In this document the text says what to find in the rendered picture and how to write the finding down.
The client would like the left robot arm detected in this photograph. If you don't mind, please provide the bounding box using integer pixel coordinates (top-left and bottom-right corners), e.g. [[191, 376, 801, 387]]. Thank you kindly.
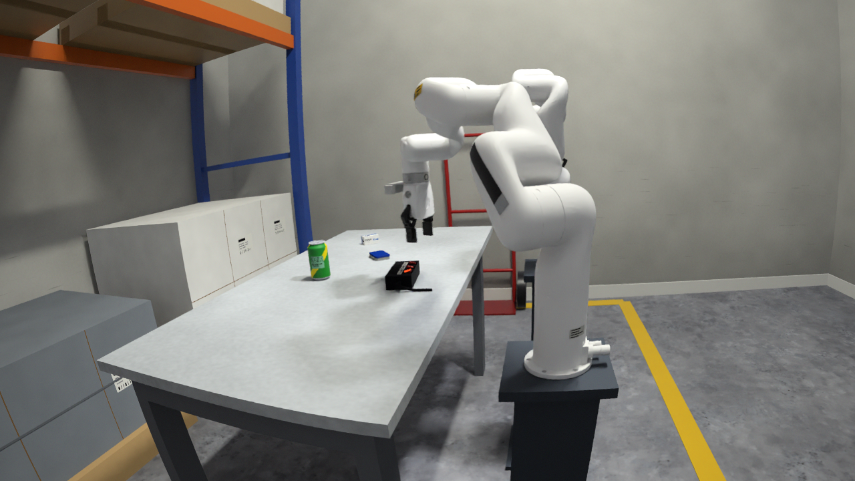
[[385, 77, 610, 379]]

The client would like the black power strip body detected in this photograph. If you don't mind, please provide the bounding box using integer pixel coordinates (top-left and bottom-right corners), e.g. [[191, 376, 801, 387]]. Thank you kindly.
[[385, 261, 432, 292]]

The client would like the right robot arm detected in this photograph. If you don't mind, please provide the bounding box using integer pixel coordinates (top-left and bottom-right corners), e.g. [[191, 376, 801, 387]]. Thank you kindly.
[[512, 69, 570, 184]]

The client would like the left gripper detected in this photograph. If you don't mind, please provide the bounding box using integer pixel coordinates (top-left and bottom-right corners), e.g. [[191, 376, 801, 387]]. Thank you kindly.
[[401, 181, 435, 243]]

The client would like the green drink can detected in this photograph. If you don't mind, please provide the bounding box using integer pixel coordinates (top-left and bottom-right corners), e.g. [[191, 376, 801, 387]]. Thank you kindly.
[[307, 240, 331, 281]]

